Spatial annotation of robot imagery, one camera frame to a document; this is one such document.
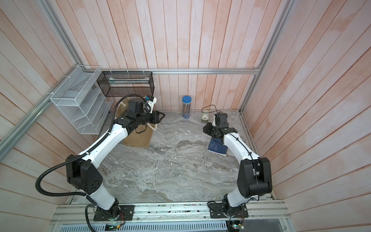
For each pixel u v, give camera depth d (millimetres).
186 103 1011
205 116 1098
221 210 730
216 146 981
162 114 772
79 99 696
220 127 686
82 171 442
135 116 633
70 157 452
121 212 727
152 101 727
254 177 446
